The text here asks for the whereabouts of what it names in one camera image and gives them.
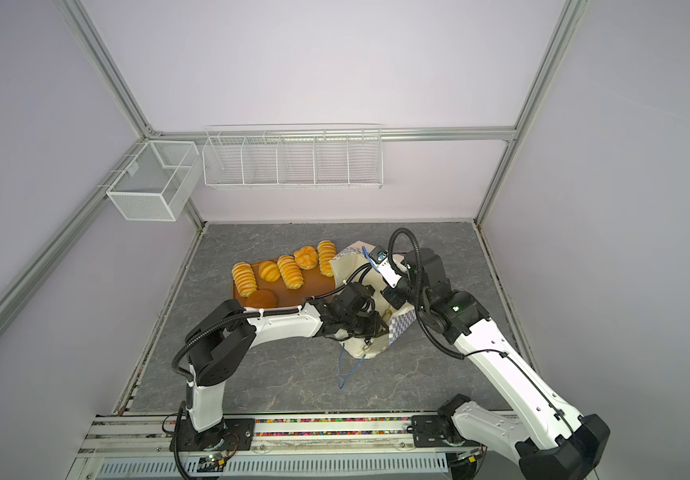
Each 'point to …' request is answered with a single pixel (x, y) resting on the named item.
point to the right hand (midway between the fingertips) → (389, 272)
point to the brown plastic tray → (314, 282)
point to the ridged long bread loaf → (326, 252)
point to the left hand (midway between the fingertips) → (389, 335)
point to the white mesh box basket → (154, 186)
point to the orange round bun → (261, 299)
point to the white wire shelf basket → (294, 156)
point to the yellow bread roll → (269, 271)
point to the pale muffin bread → (306, 257)
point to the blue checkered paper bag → (396, 320)
